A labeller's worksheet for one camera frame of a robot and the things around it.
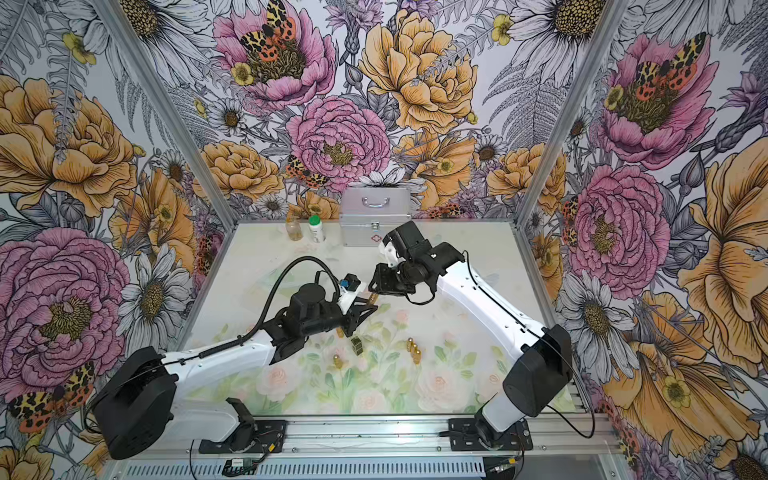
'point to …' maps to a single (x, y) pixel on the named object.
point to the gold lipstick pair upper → (410, 345)
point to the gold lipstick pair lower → (417, 357)
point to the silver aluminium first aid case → (368, 213)
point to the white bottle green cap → (316, 228)
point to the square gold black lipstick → (357, 346)
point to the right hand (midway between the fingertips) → (375, 294)
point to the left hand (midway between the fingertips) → (372, 311)
